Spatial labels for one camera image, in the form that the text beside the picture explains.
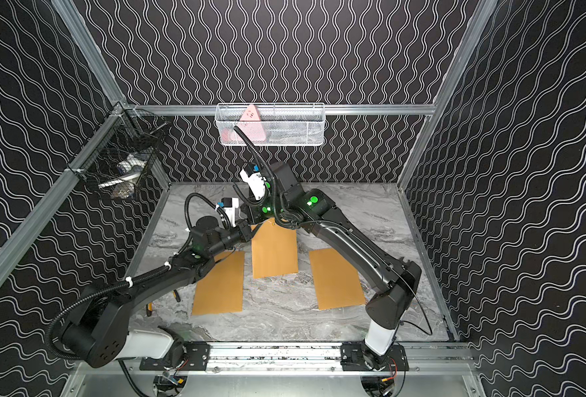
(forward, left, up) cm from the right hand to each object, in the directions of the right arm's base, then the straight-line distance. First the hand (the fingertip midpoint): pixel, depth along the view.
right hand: (241, 206), depth 69 cm
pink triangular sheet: (+38, +2, +2) cm, 39 cm away
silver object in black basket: (+20, +43, -4) cm, 47 cm away
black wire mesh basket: (+28, +52, -6) cm, 59 cm away
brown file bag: (-3, -8, -19) cm, 20 cm away
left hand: (+4, -5, -9) cm, 11 cm away
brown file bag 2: (-10, +11, -34) cm, 38 cm away
